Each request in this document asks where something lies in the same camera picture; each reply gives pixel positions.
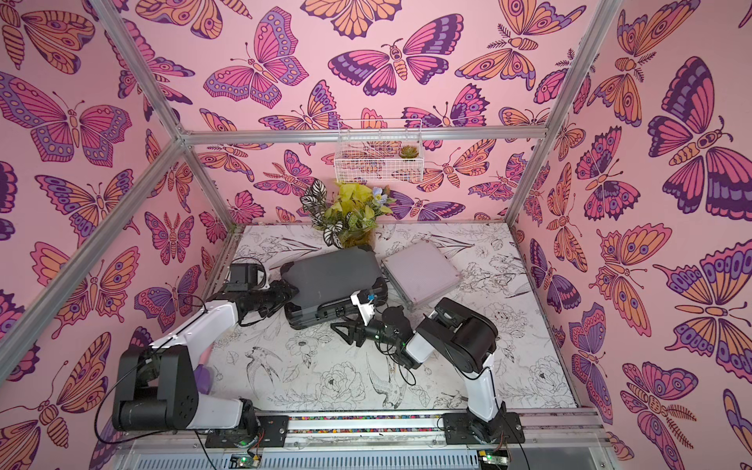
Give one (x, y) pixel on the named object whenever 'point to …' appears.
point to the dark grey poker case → (326, 283)
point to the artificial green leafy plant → (351, 207)
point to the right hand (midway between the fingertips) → (338, 319)
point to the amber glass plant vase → (359, 238)
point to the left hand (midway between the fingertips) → (295, 292)
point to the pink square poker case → (419, 273)
